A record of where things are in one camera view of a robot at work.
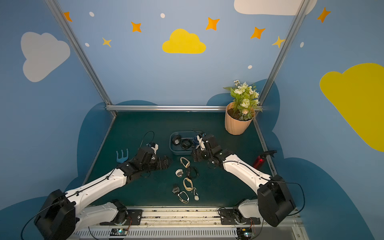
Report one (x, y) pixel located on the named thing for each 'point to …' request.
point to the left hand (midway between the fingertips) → (169, 161)
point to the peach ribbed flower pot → (235, 127)
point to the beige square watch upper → (185, 162)
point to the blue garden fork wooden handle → (123, 159)
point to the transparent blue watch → (196, 141)
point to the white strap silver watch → (179, 173)
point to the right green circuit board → (245, 232)
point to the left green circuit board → (119, 231)
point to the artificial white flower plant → (246, 101)
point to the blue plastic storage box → (178, 150)
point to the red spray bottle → (260, 159)
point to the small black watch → (176, 190)
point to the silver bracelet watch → (183, 197)
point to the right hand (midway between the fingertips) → (200, 150)
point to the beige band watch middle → (188, 188)
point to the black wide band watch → (186, 143)
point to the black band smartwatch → (176, 139)
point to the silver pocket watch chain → (196, 197)
